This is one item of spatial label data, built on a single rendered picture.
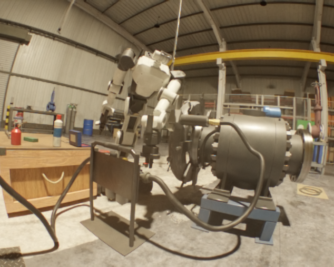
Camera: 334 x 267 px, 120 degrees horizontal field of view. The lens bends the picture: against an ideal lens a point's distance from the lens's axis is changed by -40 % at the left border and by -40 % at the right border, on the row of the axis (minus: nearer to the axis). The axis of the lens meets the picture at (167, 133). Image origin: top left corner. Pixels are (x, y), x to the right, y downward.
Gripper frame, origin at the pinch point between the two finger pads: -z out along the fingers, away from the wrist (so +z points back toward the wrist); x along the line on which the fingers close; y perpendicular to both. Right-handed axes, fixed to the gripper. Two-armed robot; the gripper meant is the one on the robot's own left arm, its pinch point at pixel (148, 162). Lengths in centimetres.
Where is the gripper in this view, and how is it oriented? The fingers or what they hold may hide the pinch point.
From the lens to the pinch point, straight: 90.4
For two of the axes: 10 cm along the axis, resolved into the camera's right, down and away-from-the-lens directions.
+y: 4.9, 0.5, 8.7
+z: 1.2, -9.9, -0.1
